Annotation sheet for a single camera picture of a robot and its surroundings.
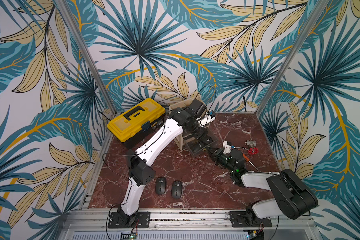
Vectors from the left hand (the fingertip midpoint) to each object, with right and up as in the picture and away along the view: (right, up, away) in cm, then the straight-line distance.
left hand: (200, 133), depth 77 cm
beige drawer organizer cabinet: (-11, -4, +12) cm, 17 cm away
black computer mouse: (-21, -29, +5) cm, 36 cm away
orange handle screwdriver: (+32, -17, +17) cm, 40 cm away
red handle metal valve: (+36, -8, +22) cm, 43 cm away
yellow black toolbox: (-38, +4, +11) cm, 39 cm away
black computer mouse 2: (-13, -30, +3) cm, 33 cm away
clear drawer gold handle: (-3, -2, -8) cm, 9 cm away
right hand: (+4, -8, +7) cm, 11 cm away
